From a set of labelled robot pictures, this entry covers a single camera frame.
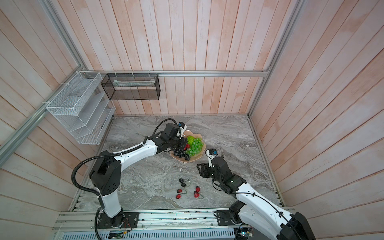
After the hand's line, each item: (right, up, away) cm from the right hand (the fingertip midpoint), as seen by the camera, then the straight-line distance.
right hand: (200, 165), depth 82 cm
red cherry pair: (-12, -17, -2) cm, 21 cm away
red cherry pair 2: (-2, -16, 0) cm, 16 cm away
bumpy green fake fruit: (-6, +14, +13) cm, 19 cm away
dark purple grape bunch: (-11, +5, +8) cm, 15 cm away
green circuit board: (+21, -30, -12) cm, 39 cm away
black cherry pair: (-10, -12, +3) cm, 16 cm away
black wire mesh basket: (-47, +51, +23) cm, 73 cm away
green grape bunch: (-2, +8, +11) cm, 14 cm away
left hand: (-7, +11, +6) cm, 14 cm away
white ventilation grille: (+12, -31, -12) cm, 35 cm away
